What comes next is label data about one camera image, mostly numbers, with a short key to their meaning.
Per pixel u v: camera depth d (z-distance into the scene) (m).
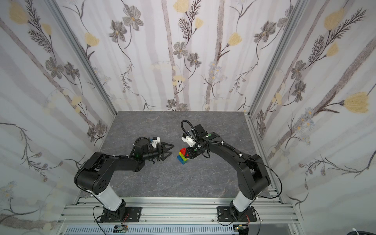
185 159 0.86
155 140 0.88
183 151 0.85
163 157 0.87
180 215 0.74
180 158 0.87
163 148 0.81
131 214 0.74
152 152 0.79
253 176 0.45
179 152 0.86
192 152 0.75
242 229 0.72
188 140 0.79
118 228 0.71
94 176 0.48
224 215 0.73
